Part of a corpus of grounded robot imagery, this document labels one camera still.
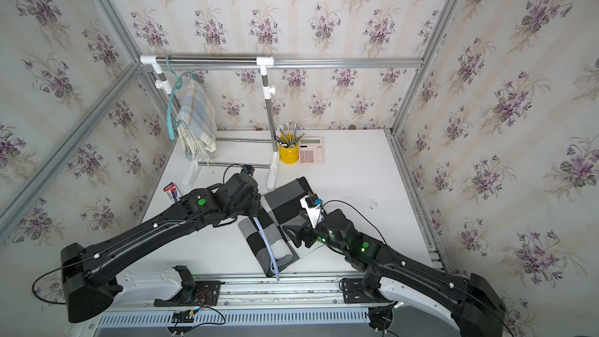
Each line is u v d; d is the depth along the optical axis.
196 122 0.84
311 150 1.10
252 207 0.66
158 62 0.73
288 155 1.03
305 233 0.64
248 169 0.66
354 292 0.73
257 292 0.75
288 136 1.04
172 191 0.96
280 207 0.92
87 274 0.38
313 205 0.64
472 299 0.42
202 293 0.72
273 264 0.71
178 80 0.80
